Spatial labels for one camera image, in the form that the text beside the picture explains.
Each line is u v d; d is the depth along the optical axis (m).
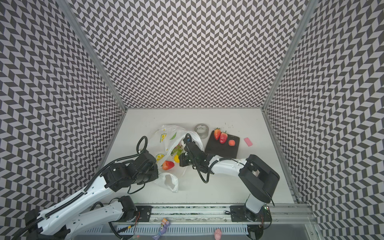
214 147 0.99
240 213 0.72
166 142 0.81
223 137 0.96
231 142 0.96
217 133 0.98
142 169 0.54
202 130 1.05
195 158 0.65
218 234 0.66
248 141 0.99
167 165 0.86
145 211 0.72
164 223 0.68
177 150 0.85
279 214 0.75
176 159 0.86
